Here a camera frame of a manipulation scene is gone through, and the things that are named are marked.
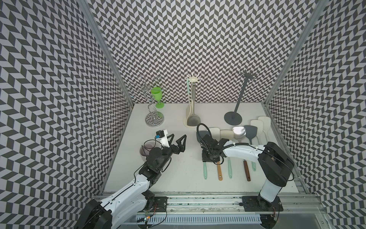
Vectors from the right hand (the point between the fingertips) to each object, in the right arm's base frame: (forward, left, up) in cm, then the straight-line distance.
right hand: (205, 161), depth 88 cm
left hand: (+6, +14, +19) cm, 25 cm away
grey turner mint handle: (-6, +1, +1) cm, 6 cm away
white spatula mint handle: (-9, -8, +31) cm, 33 cm away
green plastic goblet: (+46, +34, +17) cm, 59 cm away
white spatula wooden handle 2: (+26, -47, 0) cm, 54 cm away
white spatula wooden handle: (+26, -40, +3) cm, 48 cm away
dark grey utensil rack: (+33, -24, +1) cm, 41 cm away
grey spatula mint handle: (+19, -33, +3) cm, 38 cm away
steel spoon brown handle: (+19, -25, +2) cm, 31 cm away
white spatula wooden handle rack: (-7, -8, +1) cm, 10 cm away
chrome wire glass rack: (+34, +38, -1) cm, 51 cm away
